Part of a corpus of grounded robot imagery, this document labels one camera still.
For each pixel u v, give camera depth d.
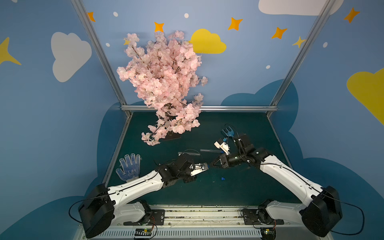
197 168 0.67
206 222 0.73
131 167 0.91
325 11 0.71
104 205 0.40
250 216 0.74
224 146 0.72
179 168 0.60
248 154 0.61
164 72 0.67
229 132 1.08
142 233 0.73
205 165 0.68
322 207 0.39
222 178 0.86
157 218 0.73
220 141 0.72
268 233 0.73
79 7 0.69
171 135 1.08
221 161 0.68
